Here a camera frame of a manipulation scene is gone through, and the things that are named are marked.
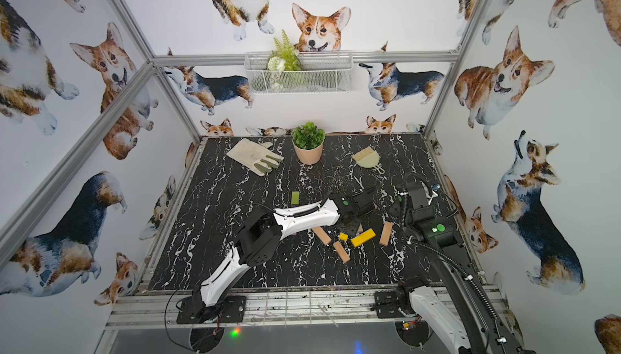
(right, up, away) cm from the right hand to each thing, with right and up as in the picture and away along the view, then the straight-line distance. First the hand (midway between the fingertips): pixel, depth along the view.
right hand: (400, 200), depth 75 cm
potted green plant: (-30, +20, +27) cm, 46 cm away
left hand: (-13, -13, +16) cm, 24 cm away
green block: (-35, -3, +23) cm, 42 cm away
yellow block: (-16, -16, +13) cm, 26 cm away
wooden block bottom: (-17, -19, +10) cm, 28 cm away
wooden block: (-23, -16, +13) cm, 31 cm away
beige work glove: (-55, +13, +39) cm, 69 cm away
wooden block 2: (-1, -15, +14) cm, 20 cm away
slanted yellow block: (-9, -16, +13) cm, 22 cm away
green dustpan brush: (-3, +13, +38) cm, 40 cm away
